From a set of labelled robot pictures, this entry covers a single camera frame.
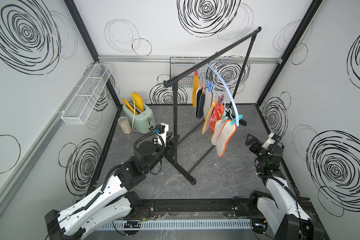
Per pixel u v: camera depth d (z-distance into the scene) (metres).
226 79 1.11
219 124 0.67
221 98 0.62
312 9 0.73
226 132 0.62
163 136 0.56
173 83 0.43
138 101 0.95
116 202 0.60
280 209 0.45
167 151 0.59
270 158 0.62
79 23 0.76
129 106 0.91
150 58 1.73
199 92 0.77
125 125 0.96
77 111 0.71
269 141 0.72
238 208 0.74
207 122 0.78
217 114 0.69
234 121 0.57
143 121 0.92
